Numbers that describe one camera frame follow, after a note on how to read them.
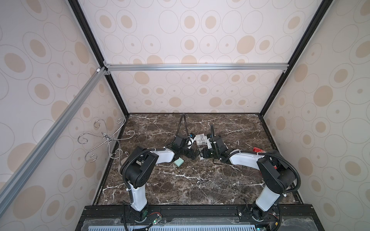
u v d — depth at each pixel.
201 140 1.00
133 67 0.90
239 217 0.73
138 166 0.48
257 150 0.96
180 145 0.76
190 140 0.79
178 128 1.08
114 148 1.13
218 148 0.73
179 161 0.91
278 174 0.47
